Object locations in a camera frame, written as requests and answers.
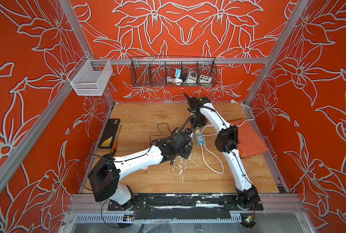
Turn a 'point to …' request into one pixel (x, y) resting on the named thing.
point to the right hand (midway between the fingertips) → (194, 126)
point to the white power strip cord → (233, 102)
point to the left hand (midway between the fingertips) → (188, 146)
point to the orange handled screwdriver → (114, 147)
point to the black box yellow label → (110, 134)
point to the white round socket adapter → (192, 75)
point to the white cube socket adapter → (205, 80)
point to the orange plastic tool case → (249, 143)
